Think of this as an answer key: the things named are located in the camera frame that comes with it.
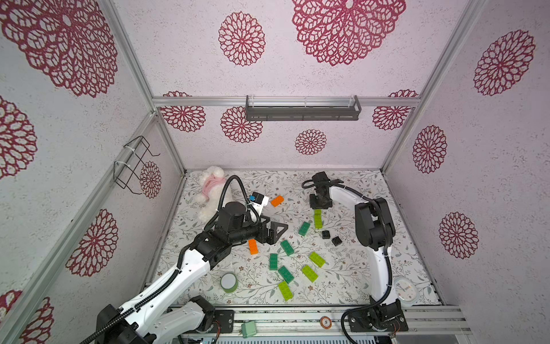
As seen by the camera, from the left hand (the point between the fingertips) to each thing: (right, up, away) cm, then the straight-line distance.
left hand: (277, 225), depth 71 cm
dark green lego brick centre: (+4, -13, +19) cm, 23 cm away
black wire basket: (-53, +18, +1) cm, 56 cm away
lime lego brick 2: (+17, -17, +16) cm, 28 cm away
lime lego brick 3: (+20, 0, +31) cm, 37 cm away
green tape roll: (-18, -22, +7) cm, 29 cm away
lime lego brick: (+19, -2, +28) cm, 35 cm away
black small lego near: (+26, -10, +21) cm, 35 cm away
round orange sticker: (+17, -34, +3) cm, 38 cm away
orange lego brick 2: (-10, -13, +18) cm, 24 cm away
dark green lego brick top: (+13, -6, +26) cm, 29 cm away
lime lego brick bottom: (+3, -26, +8) cm, 27 cm away
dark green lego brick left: (-1, -17, +16) cm, 24 cm away
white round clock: (+47, -25, +7) cm, 54 cm away
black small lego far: (+22, -8, +23) cm, 33 cm away
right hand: (+19, +6, +34) cm, 39 cm away
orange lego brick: (0, +7, +35) cm, 35 cm away
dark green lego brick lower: (+3, -21, +12) cm, 25 cm away
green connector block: (-10, -35, 0) cm, 36 cm away
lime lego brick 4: (+13, -21, +12) cm, 27 cm away
